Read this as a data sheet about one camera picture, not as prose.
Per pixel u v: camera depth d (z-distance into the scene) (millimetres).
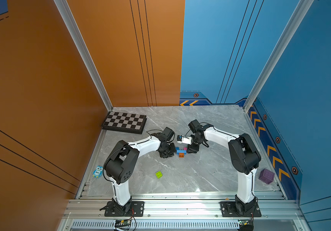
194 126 793
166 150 794
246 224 709
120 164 491
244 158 520
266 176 793
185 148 901
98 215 723
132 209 726
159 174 836
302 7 693
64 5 690
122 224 725
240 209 646
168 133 763
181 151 918
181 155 921
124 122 1064
